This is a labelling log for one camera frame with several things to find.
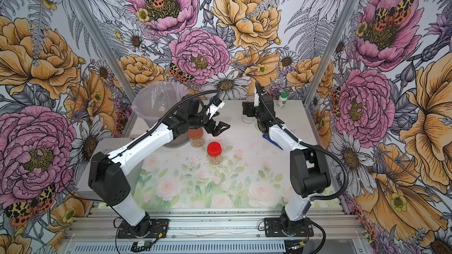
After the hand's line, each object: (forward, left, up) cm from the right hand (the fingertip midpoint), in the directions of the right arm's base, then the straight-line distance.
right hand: (248, 105), depth 92 cm
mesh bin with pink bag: (+3, +49, +2) cm, 49 cm away
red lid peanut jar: (-20, +18, -9) cm, 28 cm away
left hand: (-14, +14, +3) cm, 20 cm away
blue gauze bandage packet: (-6, -9, -19) cm, 22 cm away
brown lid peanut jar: (-12, +27, -10) cm, 31 cm away
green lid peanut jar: (-5, 0, -6) cm, 8 cm away
